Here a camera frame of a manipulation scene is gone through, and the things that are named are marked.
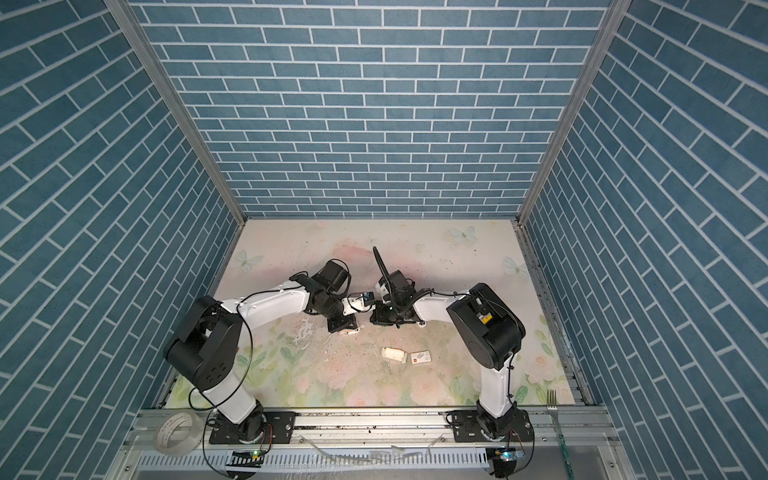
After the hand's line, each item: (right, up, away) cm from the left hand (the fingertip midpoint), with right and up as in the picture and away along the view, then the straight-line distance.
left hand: (353, 320), depth 90 cm
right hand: (+4, 0, +3) cm, 5 cm away
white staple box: (+20, -9, -5) cm, 23 cm away
